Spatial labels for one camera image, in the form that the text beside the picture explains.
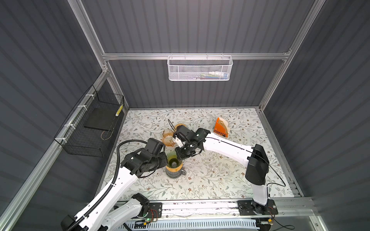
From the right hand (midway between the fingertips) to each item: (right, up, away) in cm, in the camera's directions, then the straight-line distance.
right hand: (178, 159), depth 79 cm
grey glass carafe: (-2, -10, +4) cm, 11 cm away
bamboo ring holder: (-2, +18, +30) cm, 35 cm away
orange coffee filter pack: (+29, +17, +20) cm, 39 cm away
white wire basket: (+15, +68, +45) cm, 83 cm away
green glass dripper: (-3, -3, +2) cm, 4 cm away
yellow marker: (-35, +28, +5) cm, 45 cm away
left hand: (-6, +1, -5) cm, 7 cm away
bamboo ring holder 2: (-3, -5, -2) cm, 6 cm away
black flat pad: (-39, +22, -4) cm, 45 cm away
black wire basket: (-45, +16, -5) cm, 49 cm away
